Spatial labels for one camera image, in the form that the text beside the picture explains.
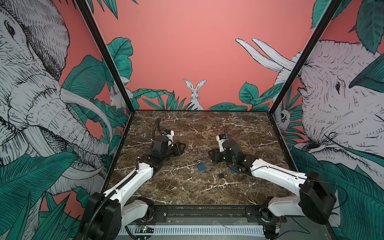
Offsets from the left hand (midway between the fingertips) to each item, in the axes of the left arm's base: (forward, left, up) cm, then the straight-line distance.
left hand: (184, 143), depth 81 cm
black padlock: (-13, -22, -18) cm, 31 cm away
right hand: (-4, -14, -3) cm, 15 cm away
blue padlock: (-6, -9, -17) cm, 20 cm away
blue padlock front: (-20, -22, +9) cm, 31 cm away
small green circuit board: (-37, +20, -16) cm, 45 cm away
